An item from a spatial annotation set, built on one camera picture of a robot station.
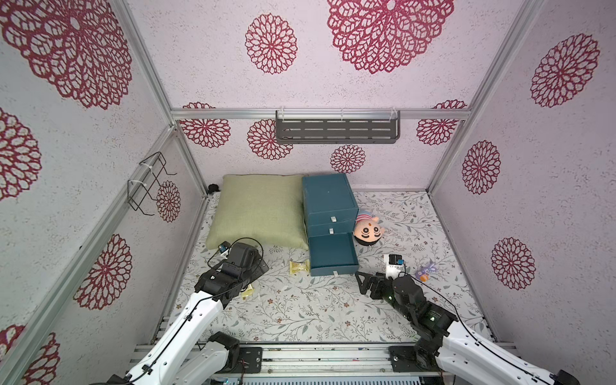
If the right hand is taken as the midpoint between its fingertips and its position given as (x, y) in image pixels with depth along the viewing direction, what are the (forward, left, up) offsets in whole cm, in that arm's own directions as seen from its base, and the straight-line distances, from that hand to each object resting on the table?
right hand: (363, 273), depth 80 cm
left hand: (0, +36, +2) cm, 36 cm away
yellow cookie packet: (-3, +40, -10) cm, 42 cm away
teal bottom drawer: (+11, +9, -8) cm, 16 cm away
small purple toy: (+5, -24, -10) cm, 27 cm away
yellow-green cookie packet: (+7, +23, -10) cm, 26 cm away
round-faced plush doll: (+20, -5, -5) cm, 22 cm away
